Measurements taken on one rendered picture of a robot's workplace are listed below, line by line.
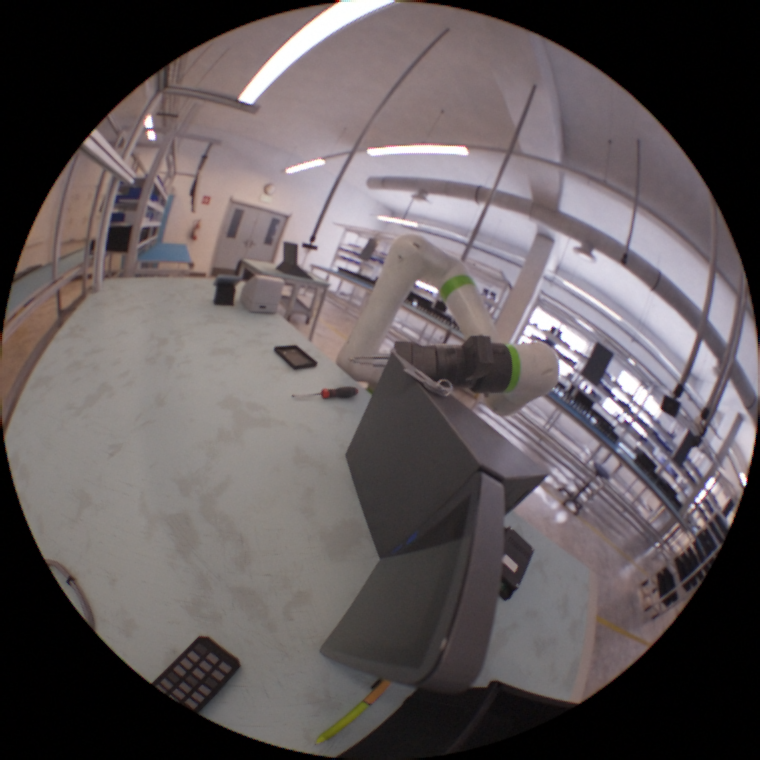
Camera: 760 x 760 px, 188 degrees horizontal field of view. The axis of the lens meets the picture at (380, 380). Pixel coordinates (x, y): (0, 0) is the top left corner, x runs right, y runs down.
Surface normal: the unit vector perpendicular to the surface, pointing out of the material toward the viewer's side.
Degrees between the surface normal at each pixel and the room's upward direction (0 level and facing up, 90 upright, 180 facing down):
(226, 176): 90
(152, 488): 0
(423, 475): 90
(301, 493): 0
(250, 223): 90
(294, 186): 90
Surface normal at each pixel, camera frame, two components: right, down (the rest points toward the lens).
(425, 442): -0.87, -0.17
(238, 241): 0.70, 0.55
